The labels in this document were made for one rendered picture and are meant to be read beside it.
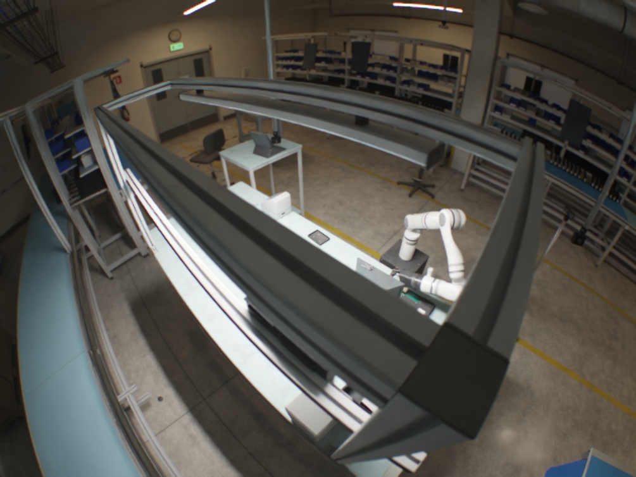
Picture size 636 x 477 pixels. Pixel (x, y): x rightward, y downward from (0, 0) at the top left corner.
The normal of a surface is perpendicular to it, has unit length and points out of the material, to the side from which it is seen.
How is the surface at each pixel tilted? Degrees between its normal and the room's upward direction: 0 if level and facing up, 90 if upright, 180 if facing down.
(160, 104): 90
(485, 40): 90
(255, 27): 90
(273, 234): 0
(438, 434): 90
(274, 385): 0
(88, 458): 0
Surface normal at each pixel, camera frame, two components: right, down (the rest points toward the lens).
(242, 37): 0.73, 0.45
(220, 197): -0.01, -0.74
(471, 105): -0.68, 0.50
